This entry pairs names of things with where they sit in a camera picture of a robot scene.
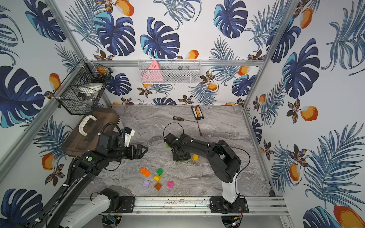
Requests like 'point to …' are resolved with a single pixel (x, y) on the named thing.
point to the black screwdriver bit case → (193, 107)
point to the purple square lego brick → (146, 183)
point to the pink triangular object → (153, 74)
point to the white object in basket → (91, 88)
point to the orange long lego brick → (145, 172)
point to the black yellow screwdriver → (176, 118)
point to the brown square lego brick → (158, 186)
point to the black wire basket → (71, 101)
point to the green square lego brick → (159, 171)
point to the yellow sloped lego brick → (157, 177)
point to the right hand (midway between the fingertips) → (181, 158)
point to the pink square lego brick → (170, 184)
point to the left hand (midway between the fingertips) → (141, 146)
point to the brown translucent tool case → (84, 138)
